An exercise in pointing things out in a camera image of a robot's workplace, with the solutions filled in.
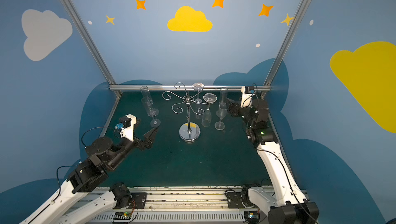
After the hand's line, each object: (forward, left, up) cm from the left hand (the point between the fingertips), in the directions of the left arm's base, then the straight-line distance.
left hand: (147, 122), depth 62 cm
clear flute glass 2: (+26, +9, -18) cm, 33 cm away
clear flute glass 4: (+32, -37, -14) cm, 50 cm away
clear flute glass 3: (+26, -21, -4) cm, 34 cm away
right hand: (+16, -39, 0) cm, 42 cm away
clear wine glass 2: (+21, -35, -20) cm, 45 cm away
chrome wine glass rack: (+16, -15, -34) cm, 40 cm away
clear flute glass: (+31, +12, -14) cm, 36 cm away
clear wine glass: (+16, -26, -20) cm, 37 cm away
